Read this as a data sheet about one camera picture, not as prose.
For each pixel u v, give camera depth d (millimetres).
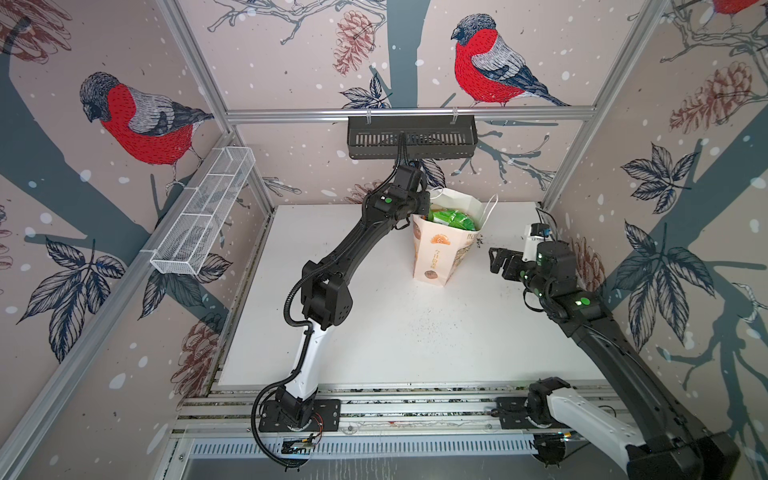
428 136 1063
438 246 857
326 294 545
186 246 721
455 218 883
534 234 654
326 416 735
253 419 698
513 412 738
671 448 376
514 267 671
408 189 691
